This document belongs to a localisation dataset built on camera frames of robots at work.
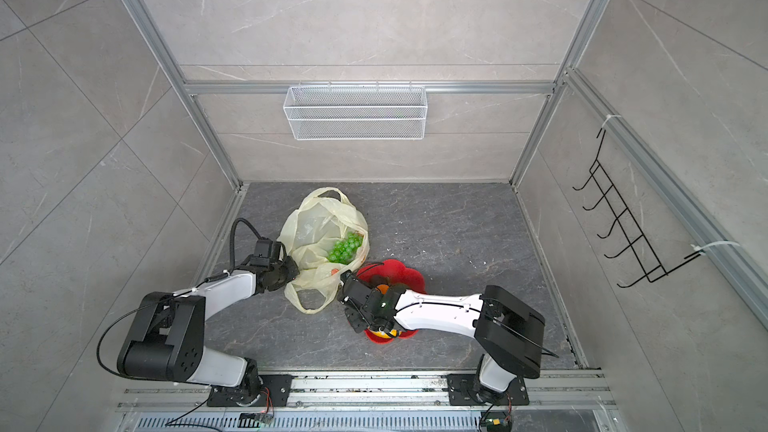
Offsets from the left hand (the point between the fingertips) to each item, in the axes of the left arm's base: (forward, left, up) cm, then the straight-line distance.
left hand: (294, 262), depth 94 cm
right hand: (-17, -21, +2) cm, 27 cm away
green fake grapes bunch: (+3, -16, +2) cm, 17 cm away
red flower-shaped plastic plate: (-5, -31, +1) cm, 32 cm away
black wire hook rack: (-2, -86, +30) cm, 91 cm away
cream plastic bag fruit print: (+14, -9, +6) cm, 18 cm away
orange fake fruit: (-13, -28, +6) cm, 32 cm away
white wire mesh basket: (+42, -20, +28) cm, 54 cm away
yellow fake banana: (-24, -27, +3) cm, 37 cm away
